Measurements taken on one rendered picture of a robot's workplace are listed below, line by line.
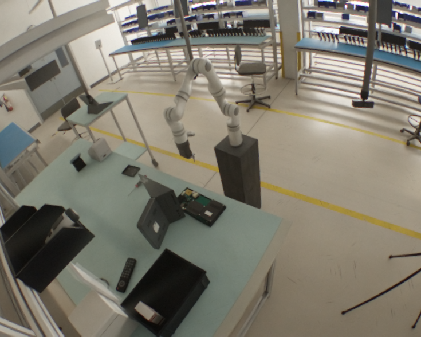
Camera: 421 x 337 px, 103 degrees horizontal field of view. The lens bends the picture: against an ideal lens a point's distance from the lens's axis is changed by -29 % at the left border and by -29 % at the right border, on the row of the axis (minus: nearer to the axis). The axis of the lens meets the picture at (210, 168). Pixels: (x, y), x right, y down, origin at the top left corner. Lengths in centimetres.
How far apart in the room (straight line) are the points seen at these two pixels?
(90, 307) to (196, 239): 55
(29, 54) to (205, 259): 93
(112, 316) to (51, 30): 79
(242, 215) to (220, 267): 28
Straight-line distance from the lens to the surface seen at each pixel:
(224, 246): 104
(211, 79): 132
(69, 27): 38
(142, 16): 579
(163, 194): 101
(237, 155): 164
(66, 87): 781
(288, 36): 470
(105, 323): 86
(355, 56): 373
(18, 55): 36
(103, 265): 122
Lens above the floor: 191
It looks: 42 degrees down
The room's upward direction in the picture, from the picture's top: 14 degrees counter-clockwise
